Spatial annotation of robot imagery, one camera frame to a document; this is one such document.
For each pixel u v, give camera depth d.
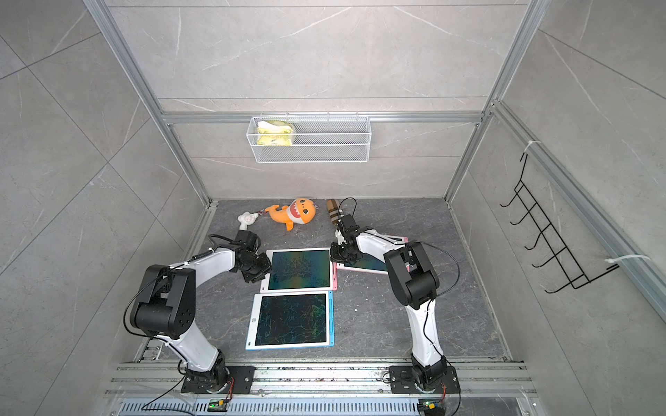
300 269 0.98
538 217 0.71
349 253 0.86
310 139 1.01
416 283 0.56
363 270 0.97
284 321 0.84
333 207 1.14
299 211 1.06
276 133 0.88
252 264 0.80
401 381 0.73
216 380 0.66
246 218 1.08
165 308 0.47
